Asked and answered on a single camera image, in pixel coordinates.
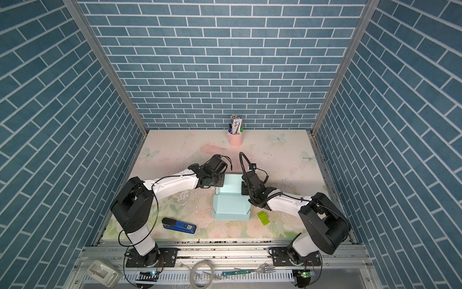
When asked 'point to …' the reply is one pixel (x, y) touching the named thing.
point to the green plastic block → (263, 218)
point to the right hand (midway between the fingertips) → (243, 181)
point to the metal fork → (263, 268)
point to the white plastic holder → (104, 273)
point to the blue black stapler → (172, 224)
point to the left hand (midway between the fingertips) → (221, 179)
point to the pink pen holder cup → (236, 139)
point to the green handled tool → (237, 272)
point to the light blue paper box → (228, 203)
